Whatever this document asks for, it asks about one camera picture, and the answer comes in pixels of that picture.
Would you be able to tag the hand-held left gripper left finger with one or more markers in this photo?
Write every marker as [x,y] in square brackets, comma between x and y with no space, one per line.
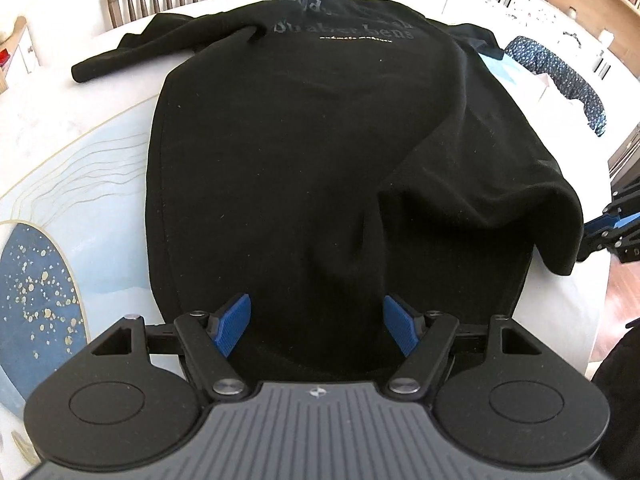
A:
[232,322]

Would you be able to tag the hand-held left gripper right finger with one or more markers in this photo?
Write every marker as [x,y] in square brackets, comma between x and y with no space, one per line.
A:
[400,322]

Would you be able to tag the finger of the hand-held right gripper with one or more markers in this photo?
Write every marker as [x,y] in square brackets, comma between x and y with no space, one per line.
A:
[600,225]
[631,220]

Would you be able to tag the black sweatshirt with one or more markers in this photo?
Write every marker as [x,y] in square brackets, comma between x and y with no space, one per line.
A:
[300,160]

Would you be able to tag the dark grey appliance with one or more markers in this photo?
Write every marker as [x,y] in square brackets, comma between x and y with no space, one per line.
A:
[627,160]

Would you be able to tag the white garment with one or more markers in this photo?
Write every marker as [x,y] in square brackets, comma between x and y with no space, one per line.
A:
[542,87]

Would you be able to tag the person's dark clothing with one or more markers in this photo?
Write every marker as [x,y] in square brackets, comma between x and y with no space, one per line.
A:
[622,385]

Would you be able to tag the dark blue floral cloth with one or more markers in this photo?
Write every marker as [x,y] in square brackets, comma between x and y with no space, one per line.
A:
[550,62]

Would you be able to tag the small pale teapot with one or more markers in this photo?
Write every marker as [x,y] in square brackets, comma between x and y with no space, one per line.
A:
[572,12]

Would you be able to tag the long white stickered cabinet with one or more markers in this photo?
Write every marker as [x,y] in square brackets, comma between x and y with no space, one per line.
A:
[525,10]

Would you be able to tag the small white drawer cabinet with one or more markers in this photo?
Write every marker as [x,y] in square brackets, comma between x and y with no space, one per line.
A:
[25,55]

